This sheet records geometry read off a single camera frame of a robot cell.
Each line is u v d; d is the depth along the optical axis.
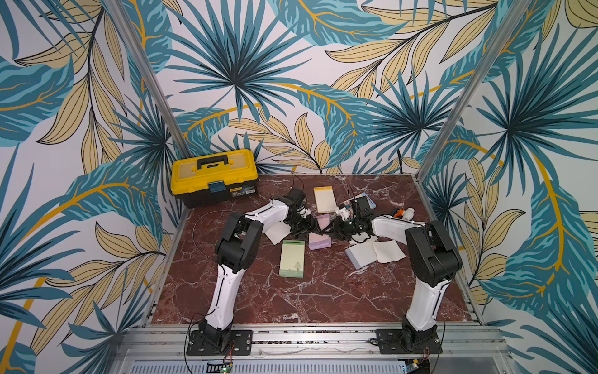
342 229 0.86
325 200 1.10
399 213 1.04
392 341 0.73
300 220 0.86
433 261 0.51
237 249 0.57
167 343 0.75
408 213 1.02
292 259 0.91
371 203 1.07
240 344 0.73
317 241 0.93
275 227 1.00
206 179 0.97
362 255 0.91
